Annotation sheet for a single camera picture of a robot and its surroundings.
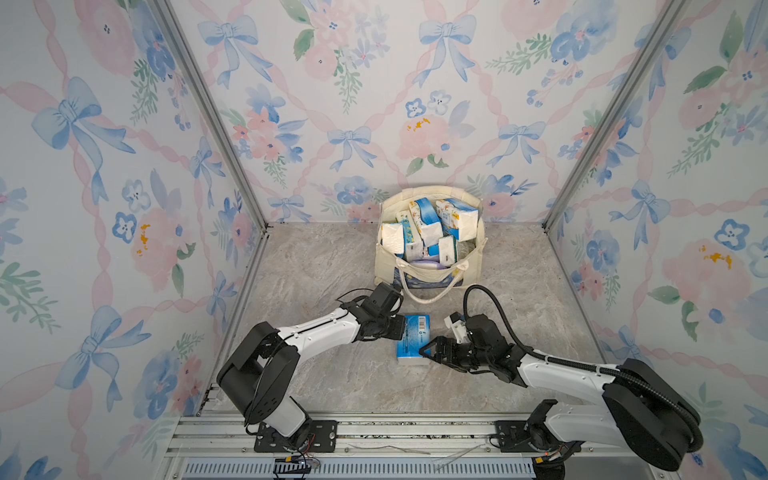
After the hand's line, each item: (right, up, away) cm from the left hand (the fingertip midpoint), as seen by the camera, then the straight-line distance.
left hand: (405, 327), depth 87 cm
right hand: (+6, -7, -5) cm, 10 cm away
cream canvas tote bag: (+6, +13, -1) cm, 14 cm away
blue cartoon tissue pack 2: (+13, +22, 0) cm, 26 cm away
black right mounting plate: (+26, -23, -14) cm, 38 cm away
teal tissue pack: (+1, +27, +1) cm, 27 cm away
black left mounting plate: (-21, -24, -14) cm, 35 cm away
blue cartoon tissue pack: (+14, +31, -5) cm, 34 cm away
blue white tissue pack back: (-4, +26, -3) cm, 26 cm away
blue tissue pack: (+3, -2, -3) cm, 5 cm away
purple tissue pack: (+6, +19, -2) cm, 20 cm away
